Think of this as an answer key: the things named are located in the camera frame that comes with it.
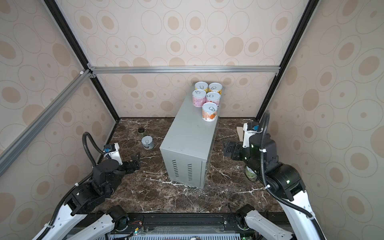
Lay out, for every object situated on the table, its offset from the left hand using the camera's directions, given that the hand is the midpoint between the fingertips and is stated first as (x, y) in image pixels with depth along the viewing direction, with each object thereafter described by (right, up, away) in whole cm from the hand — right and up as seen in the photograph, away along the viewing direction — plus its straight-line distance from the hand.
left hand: (135, 153), depth 68 cm
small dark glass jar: (-9, +11, +32) cm, 35 cm away
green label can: (+60, -15, +19) cm, 64 cm away
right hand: (+43, +6, -7) cm, 44 cm away
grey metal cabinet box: (+24, +2, -6) cm, 25 cm away
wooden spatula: (+61, +10, +45) cm, 77 cm away
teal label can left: (-4, +3, +31) cm, 31 cm away
